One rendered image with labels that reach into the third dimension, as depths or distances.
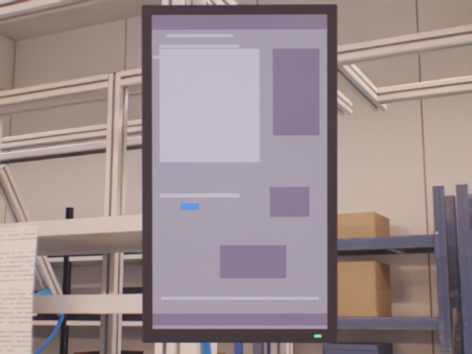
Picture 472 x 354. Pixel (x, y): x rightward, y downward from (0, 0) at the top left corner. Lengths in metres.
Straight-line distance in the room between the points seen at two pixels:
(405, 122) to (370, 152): 0.29
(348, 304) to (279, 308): 3.19
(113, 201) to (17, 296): 0.66
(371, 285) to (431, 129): 1.14
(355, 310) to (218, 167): 3.24
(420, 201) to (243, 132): 3.68
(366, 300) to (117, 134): 2.41
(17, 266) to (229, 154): 0.65
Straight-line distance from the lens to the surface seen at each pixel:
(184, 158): 1.09
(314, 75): 1.11
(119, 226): 1.56
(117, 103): 2.22
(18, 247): 1.59
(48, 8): 1.74
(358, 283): 4.28
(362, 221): 4.32
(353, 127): 4.92
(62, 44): 6.35
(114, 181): 2.17
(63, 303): 1.64
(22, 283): 1.57
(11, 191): 2.66
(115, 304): 1.56
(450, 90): 2.37
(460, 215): 4.16
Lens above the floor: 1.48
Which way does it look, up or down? 11 degrees up
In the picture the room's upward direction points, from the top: straight up
